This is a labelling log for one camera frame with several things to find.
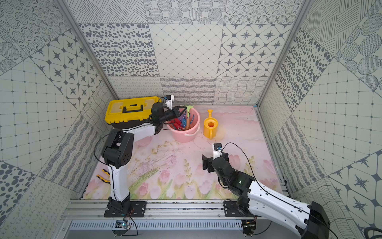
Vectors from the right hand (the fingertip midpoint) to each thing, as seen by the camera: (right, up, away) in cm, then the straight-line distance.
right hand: (211, 155), depth 79 cm
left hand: (-15, +28, +12) cm, 34 cm away
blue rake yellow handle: (-11, +19, +19) cm, 30 cm away
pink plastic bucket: (-13, +10, +7) cm, 18 cm away
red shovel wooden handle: (-21, +16, +16) cm, 31 cm away
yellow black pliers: (-61, -12, +6) cm, 62 cm away
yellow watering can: (+1, +15, +16) cm, 22 cm away
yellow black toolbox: (-56, +24, +16) cm, 63 cm away
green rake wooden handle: (-14, +18, +15) cm, 27 cm away
